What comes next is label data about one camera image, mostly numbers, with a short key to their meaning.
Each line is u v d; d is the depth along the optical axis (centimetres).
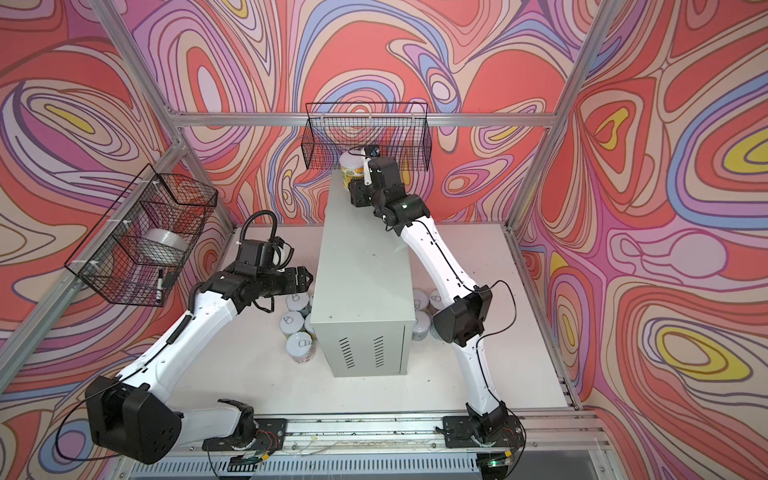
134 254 73
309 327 86
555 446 74
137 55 75
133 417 38
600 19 70
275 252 65
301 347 82
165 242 72
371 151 68
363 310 58
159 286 72
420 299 59
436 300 57
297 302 57
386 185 60
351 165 77
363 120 88
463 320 58
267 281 65
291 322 88
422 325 56
